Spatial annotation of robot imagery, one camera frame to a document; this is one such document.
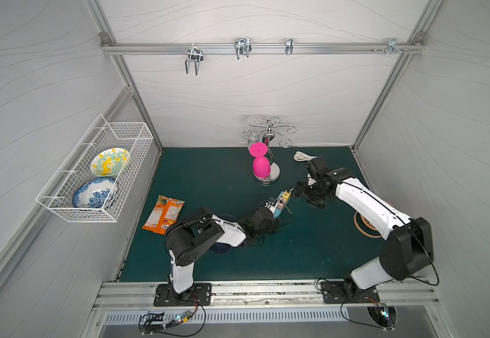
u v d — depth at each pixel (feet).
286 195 3.02
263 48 2.57
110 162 2.30
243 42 2.50
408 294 2.46
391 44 2.51
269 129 2.83
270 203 2.57
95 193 2.05
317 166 2.22
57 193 1.82
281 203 2.94
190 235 1.64
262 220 2.31
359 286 2.05
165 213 2.99
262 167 2.98
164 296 2.36
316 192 2.30
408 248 1.40
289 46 2.59
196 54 2.57
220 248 2.57
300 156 3.75
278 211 3.03
